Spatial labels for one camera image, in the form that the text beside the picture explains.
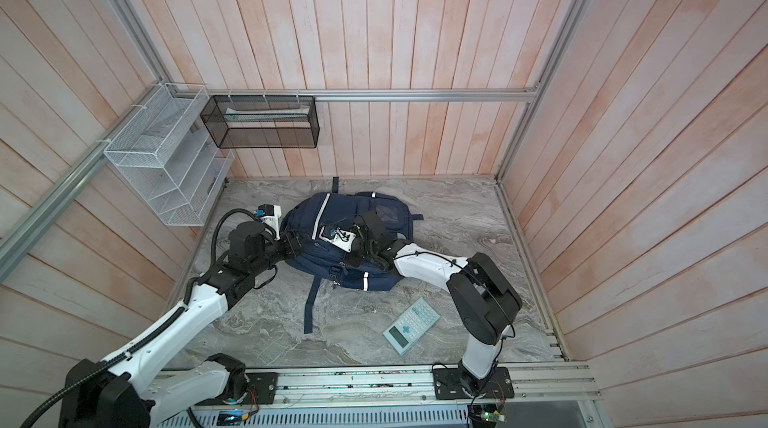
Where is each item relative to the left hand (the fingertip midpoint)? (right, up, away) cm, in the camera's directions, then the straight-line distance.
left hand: (306, 239), depth 80 cm
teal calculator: (+29, -25, +1) cm, 38 cm away
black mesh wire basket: (-21, +39, +23) cm, 50 cm away
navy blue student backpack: (-1, +6, +10) cm, 12 cm away
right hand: (+7, -1, +7) cm, 10 cm away
